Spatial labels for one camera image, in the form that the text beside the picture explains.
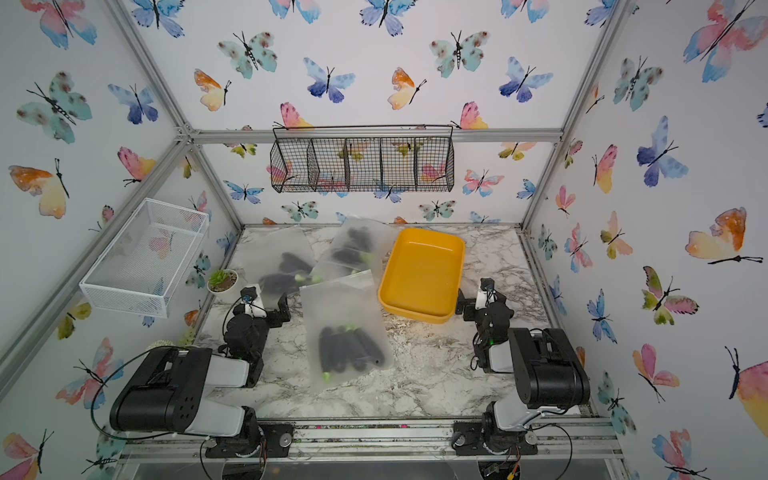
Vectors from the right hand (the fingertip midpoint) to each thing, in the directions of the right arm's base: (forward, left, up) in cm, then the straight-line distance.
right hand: (480, 287), depth 91 cm
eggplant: (-19, +31, -7) cm, 37 cm away
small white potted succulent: (-2, +79, 0) cm, 79 cm away
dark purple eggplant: (+8, +62, -7) cm, 63 cm away
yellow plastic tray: (+10, +17, -9) cm, 21 cm away
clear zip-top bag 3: (-12, +40, -8) cm, 42 cm away
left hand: (-6, +62, +1) cm, 62 cm away
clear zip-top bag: (+13, +69, -9) cm, 71 cm away
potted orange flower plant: (-23, +76, +6) cm, 80 cm away
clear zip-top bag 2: (+20, +40, -6) cm, 45 cm away
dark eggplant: (-20, +44, -6) cm, 49 cm away
